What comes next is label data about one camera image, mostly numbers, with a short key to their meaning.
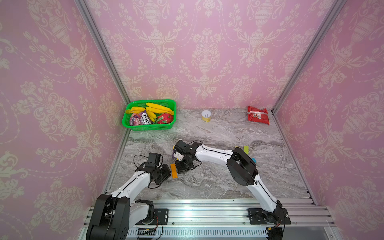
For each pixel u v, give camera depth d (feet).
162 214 2.44
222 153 1.94
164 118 3.47
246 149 3.24
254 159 3.08
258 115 3.70
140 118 3.48
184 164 2.60
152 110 3.61
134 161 3.14
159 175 2.45
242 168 1.85
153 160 2.33
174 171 2.84
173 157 2.95
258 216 2.26
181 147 2.49
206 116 3.61
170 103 3.74
